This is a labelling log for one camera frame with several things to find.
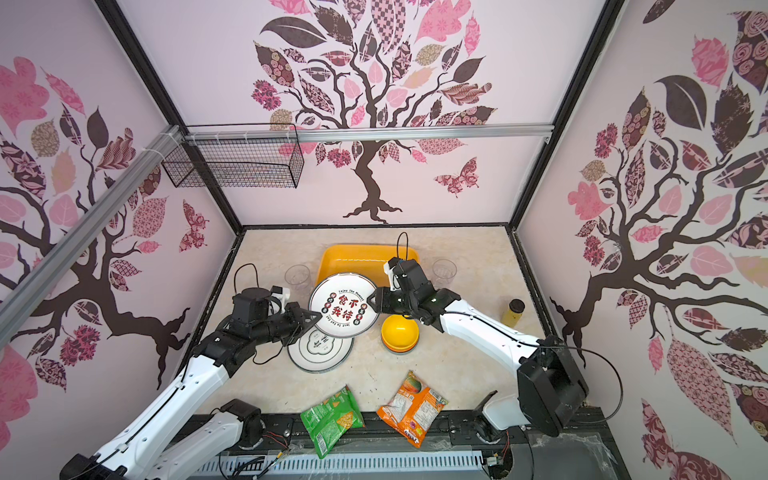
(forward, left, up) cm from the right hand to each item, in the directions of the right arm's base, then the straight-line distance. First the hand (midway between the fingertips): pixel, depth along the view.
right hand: (372, 296), depth 80 cm
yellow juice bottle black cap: (-1, -42, -8) cm, 42 cm away
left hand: (-7, +12, 0) cm, 14 cm away
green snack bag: (-28, +10, -13) cm, 32 cm away
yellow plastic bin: (+27, +6, -17) cm, 32 cm away
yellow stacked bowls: (-5, -8, -14) cm, 17 cm away
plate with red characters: (-1, +8, 0) cm, 8 cm away
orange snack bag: (-25, -10, -13) cm, 30 cm away
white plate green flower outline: (-10, +17, -15) cm, 24 cm away
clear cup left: (+16, +27, -13) cm, 34 cm away
